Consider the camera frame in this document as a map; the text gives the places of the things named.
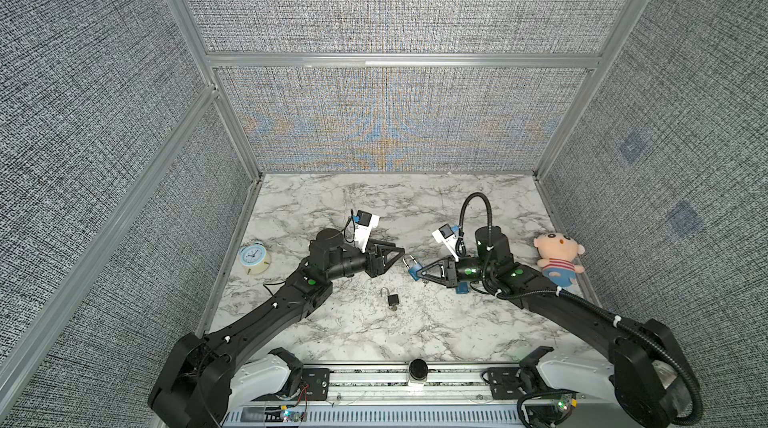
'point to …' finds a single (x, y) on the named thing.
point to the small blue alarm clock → (255, 258)
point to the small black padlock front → (393, 298)
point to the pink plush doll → (559, 253)
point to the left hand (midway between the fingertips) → (399, 251)
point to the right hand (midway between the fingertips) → (419, 272)
